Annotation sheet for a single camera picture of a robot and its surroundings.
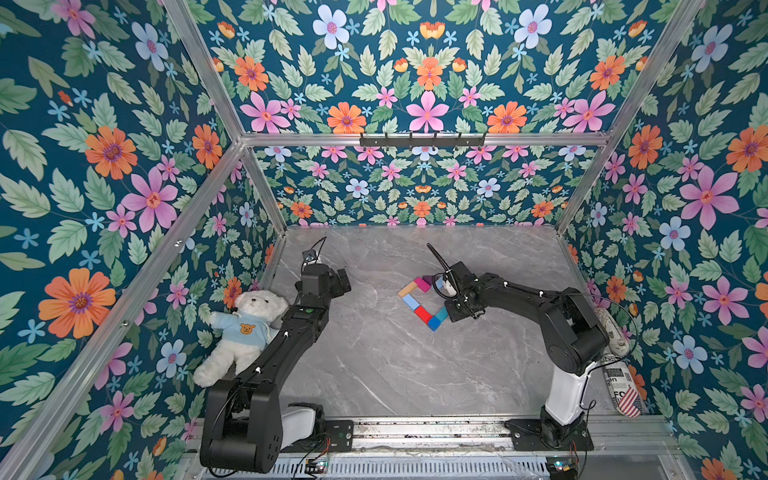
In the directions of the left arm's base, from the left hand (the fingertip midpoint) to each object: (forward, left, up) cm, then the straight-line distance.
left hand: (331, 272), depth 87 cm
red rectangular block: (-8, -27, -16) cm, 33 cm away
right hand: (-7, -38, -15) cm, 41 cm away
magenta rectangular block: (+3, -28, -15) cm, 32 cm away
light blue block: (-3, -24, -16) cm, 29 cm away
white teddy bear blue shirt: (-13, +26, -8) cm, 31 cm away
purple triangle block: (+6, -30, -16) cm, 35 cm away
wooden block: (+2, -23, -16) cm, 28 cm away
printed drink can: (-35, -78, -13) cm, 86 cm away
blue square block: (-10, -30, -18) cm, 37 cm away
